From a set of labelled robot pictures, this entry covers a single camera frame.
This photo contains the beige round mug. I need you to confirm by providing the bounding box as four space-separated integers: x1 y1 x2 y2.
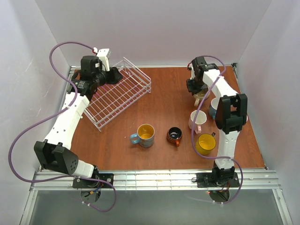
193 89 210 107

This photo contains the teal dotted mug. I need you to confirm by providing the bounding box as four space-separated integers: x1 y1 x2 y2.
209 97 219 119

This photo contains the light pink faceted mug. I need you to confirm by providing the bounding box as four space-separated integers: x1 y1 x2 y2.
188 110 207 134

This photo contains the small orange cup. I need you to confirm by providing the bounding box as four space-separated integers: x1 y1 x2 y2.
166 127 182 147

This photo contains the blue mug with yellow inside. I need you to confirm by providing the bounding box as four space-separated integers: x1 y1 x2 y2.
130 124 155 148

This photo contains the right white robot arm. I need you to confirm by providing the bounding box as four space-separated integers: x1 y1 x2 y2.
187 56 248 184

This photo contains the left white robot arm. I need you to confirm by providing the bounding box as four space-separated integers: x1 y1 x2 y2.
34 52 123 178

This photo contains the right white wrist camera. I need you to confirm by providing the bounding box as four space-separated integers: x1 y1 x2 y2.
187 65 195 80

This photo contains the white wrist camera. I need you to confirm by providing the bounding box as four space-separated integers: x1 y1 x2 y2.
187 65 195 80
97 48 111 72

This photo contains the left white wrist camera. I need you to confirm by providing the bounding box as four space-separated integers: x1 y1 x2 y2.
97 48 111 72

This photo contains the white wire dish rack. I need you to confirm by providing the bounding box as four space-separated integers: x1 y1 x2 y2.
84 57 151 131

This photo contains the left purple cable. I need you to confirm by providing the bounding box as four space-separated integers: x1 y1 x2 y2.
8 41 117 211

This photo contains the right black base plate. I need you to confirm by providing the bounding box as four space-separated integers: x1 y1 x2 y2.
191 172 240 188

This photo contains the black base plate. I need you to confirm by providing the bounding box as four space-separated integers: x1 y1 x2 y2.
72 173 114 189
191 172 240 188

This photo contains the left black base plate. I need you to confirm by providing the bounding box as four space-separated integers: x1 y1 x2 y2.
72 173 114 189

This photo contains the aluminium frame rail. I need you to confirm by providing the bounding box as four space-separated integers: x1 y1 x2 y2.
21 167 292 225

